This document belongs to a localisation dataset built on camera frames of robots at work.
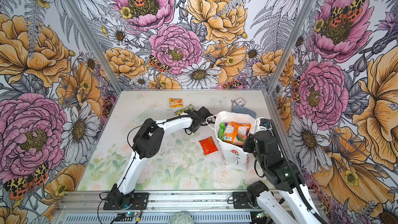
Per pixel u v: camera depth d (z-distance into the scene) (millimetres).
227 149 711
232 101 1154
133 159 604
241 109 1078
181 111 1064
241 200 739
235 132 774
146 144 583
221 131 792
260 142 491
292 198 413
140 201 741
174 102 1116
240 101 1122
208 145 925
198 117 744
